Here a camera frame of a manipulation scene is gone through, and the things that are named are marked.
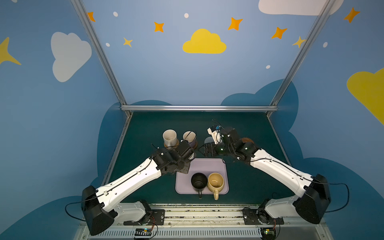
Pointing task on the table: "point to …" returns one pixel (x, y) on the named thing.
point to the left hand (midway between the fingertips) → (184, 162)
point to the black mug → (199, 181)
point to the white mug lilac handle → (190, 136)
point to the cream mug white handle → (170, 138)
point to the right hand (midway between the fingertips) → (204, 146)
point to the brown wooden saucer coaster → (246, 139)
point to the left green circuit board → (143, 232)
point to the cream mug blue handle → (192, 156)
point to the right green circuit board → (268, 233)
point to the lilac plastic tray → (183, 184)
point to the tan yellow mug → (215, 182)
